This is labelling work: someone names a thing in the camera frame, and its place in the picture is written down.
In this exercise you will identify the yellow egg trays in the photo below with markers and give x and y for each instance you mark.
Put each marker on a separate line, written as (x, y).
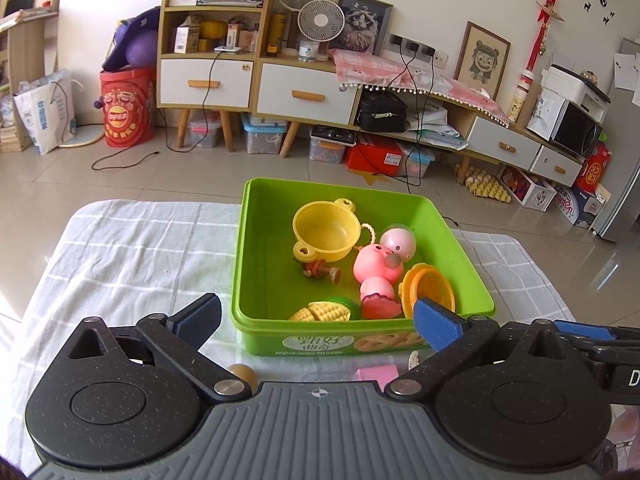
(485, 185)

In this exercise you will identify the glass jar with label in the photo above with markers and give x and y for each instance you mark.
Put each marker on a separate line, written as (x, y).
(309, 51)

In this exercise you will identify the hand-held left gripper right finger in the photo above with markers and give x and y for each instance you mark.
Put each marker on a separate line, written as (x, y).
(437, 322)

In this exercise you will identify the black white microwave oven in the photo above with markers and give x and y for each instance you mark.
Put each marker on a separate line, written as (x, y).
(575, 127)

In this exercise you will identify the white printer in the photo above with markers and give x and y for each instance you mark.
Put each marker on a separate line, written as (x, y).
(575, 85)

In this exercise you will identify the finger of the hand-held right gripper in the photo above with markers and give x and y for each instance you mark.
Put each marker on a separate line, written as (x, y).
(585, 327)
(627, 334)

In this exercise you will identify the yellow star shape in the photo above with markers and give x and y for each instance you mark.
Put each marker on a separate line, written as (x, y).
(372, 177)

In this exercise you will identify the yellow toy pot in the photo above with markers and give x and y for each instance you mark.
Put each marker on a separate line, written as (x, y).
(325, 232)

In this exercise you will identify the clear storage box pink contents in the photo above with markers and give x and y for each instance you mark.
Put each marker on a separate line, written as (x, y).
(205, 132)

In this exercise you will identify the silver refrigerator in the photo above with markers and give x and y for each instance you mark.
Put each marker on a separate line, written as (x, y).
(622, 170)

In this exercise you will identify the framed cartoon drawing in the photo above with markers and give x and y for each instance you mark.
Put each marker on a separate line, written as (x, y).
(482, 60)

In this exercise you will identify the pink checkered cloth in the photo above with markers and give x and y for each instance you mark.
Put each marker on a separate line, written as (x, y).
(370, 67)

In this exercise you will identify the flat red box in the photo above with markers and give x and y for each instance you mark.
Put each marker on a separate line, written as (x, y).
(372, 157)

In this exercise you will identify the stack of books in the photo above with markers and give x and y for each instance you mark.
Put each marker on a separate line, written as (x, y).
(15, 135)

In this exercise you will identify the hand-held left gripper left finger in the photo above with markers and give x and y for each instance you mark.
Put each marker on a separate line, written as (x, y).
(197, 317)

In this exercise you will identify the black bag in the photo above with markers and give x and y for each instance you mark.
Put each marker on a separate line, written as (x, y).
(382, 110)

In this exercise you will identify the pink rectangular toy box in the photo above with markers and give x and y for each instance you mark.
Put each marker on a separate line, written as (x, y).
(377, 375)

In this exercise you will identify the upright red box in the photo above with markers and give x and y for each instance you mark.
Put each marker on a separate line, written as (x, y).
(595, 170)

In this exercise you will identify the pink ball toy clear dome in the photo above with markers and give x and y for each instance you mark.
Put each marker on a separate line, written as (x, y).
(400, 242)

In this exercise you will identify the purple plush toy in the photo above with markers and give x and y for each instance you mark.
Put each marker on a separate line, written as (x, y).
(140, 45)

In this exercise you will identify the orange toy fruit green leaves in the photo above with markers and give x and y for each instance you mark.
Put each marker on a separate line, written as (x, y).
(430, 285)

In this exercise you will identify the white printed paper bag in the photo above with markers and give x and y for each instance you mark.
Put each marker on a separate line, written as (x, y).
(45, 115)

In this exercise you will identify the white red open carton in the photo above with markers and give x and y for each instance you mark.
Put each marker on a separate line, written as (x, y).
(530, 187)

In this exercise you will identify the white wall power outlets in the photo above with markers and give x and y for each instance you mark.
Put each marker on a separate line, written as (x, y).
(440, 60)

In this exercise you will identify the clear storage box pastel contents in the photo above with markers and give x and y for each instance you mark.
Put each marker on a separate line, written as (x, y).
(417, 162)

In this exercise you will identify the white blue printed box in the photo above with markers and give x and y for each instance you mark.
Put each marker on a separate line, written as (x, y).
(580, 205)

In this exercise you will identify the pink toy pig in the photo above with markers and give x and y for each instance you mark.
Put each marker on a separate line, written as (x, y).
(370, 265)

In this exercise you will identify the red printed bucket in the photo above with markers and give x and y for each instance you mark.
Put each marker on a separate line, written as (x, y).
(125, 115)

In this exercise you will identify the clear storage box black lid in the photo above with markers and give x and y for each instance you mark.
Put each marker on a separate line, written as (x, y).
(327, 147)

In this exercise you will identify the white round fan base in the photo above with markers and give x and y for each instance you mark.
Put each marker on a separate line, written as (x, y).
(82, 137)

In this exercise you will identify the small white desk fan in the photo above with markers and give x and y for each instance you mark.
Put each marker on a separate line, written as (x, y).
(320, 20)

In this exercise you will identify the wooden shelf cabinet white drawer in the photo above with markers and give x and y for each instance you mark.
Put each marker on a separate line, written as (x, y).
(200, 85)

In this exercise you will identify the yellow toy corn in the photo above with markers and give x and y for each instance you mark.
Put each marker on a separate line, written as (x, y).
(325, 312)

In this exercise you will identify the framed cat picture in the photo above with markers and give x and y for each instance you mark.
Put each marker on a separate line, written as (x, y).
(362, 22)

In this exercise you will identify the wooden desk with shelves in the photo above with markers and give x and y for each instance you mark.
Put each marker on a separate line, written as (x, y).
(30, 35)

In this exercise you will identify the grey checkered table cloth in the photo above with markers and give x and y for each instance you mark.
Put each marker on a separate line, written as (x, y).
(125, 260)

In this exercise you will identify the green plastic cookie box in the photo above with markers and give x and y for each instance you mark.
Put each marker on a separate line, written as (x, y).
(270, 270)

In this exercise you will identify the white printed plastic bag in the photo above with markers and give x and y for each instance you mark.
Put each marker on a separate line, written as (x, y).
(435, 120)

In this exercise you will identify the small orange toy figure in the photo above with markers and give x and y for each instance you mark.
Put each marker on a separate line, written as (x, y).
(320, 272)

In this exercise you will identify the clear storage box blue lid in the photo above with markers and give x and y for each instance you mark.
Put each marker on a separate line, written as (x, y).
(262, 137)

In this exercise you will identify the tall white printed cup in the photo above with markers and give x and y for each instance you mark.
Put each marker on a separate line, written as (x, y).
(520, 97)

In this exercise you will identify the wooden stand white drawers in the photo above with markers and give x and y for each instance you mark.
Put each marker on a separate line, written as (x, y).
(300, 92)

